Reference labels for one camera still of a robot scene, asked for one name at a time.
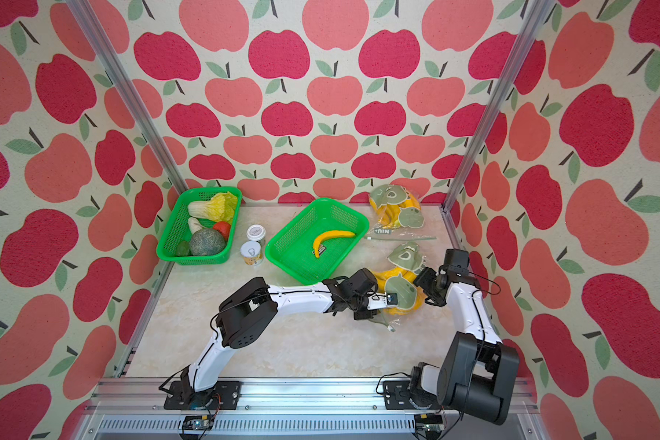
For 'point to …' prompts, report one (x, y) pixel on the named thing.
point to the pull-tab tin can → (251, 252)
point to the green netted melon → (206, 242)
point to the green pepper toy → (182, 249)
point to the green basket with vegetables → (177, 229)
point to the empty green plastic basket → (292, 249)
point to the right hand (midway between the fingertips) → (426, 290)
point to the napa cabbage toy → (221, 207)
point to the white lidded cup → (258, 232)
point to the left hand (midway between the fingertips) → (380, 311)
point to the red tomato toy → (224, 227)
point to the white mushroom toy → (193, 225)
